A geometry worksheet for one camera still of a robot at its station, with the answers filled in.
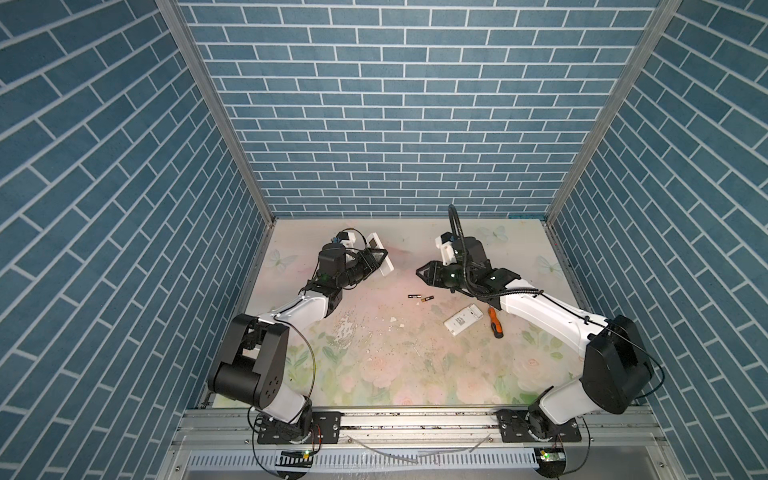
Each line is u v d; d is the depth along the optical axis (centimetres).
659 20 72
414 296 98
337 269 70
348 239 82
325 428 73
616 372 44
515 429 74
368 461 77
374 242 87
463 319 91
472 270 64
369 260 78
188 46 75
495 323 91
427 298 97
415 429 75
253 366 44
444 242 76
